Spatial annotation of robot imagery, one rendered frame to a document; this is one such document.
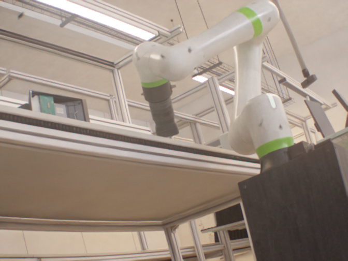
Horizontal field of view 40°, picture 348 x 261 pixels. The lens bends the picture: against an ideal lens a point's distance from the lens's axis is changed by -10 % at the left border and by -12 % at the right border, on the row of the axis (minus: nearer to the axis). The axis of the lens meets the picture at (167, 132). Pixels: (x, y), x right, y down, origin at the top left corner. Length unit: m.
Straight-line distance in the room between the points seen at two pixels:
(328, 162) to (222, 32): 0.56
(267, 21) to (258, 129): 0.41
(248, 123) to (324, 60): 6.72
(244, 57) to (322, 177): 0.63
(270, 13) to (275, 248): 0.81
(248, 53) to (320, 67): 6.44
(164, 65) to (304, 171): 0.51
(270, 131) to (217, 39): 0.34
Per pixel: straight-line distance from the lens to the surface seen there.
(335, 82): 8.12
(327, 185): 1.39
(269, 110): 1.54
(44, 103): 1.59
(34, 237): 6.71
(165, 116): 1.72
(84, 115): 1.67
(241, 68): 1.82
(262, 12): 1.75
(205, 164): 1.72
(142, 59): 1.62
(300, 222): 1.41
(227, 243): 4.79
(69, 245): 7.12
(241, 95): 1.76
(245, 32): 1.68
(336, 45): 8.26
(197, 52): 1.57
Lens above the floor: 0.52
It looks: 18 degrees up
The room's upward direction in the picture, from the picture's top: 15 degrees counter-clockwise
